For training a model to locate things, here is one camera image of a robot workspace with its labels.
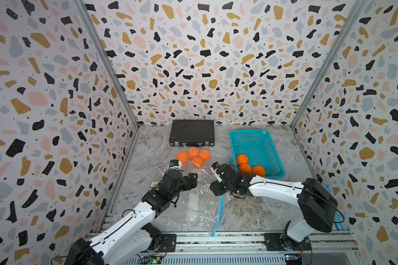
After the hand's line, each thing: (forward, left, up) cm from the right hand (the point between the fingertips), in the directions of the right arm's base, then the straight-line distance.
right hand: (215, 184), depth 85 cm
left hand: (+1, +10, +7) cm, 13 cm away
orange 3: (+20, +6, -1) cm, 21 cm away
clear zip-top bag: (+9, +6, -4) cm, 11 cm away
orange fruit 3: (+16, -15, 0) cm, 22 cm away
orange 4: (+14, +10, 0) cm, 17 cm away
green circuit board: (-32, +27, -6) cm, 42 cm away
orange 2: (+21, +14, -1) cm, 25 cm away
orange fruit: (+10, -17, -1) cm, 20 cm away
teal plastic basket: (+32, -29, -7) cm, 44 cm away
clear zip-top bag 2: (-10, +8, -6) cm, 15 cm away
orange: (+17, +19, 0) cm, 26 cm away
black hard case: (+37, +15, 0) cm, 40 cm away
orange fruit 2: (+9, -24, 0) cm, 26 cm away
